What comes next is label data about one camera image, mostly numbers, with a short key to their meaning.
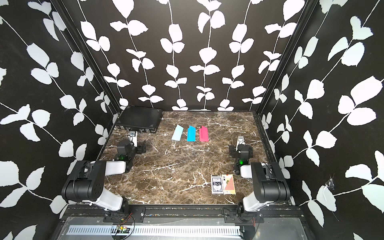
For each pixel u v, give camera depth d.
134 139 0.83
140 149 0.86
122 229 0.71
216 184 0.83
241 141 0.81
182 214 0.75
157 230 0.70
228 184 0.84
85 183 0.45
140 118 1.22
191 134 1.07
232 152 0.88
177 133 1.07
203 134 1.04
